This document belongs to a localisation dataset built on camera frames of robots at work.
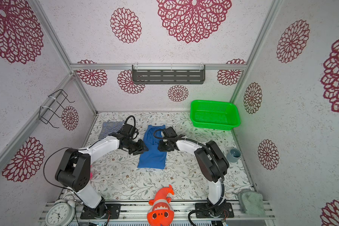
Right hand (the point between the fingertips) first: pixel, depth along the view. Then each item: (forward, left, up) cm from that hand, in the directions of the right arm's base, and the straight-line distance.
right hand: (159, 146), depth 94 cm
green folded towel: (-31, -52, -5) cm, 61 cm away
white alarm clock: (-41, +46, 0) cm, 61 cm away
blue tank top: (-6, +4, -5) cm, 9 cm away
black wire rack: (+7, +58, +28) cm, 65 cm away
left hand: (-6, +8, +2) cm, 10 cm away
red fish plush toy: (-39, -4, +3) cm, 39 cm away
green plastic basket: (+37, -43, -7) cm, 57 cm away
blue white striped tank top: (+15, +40, -1) cm, 43 cm away
